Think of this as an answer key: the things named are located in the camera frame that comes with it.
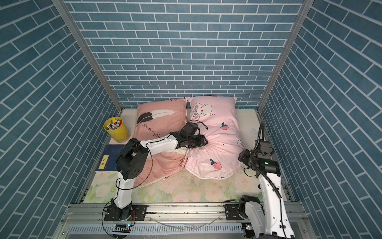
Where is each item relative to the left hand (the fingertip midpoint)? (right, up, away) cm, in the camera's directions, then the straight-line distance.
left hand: (208, 144), depth 92 cm
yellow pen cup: (-60, +11, +2) cm, 61 cm away
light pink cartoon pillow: (+8, -4, -10) cm, 13 cm away
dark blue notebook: (-62, -10, -1) cm, 63 cm away
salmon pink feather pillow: (-37, +16, +13) cm, 42 cm away
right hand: (+19, -5, -13) cm, 23 cm away
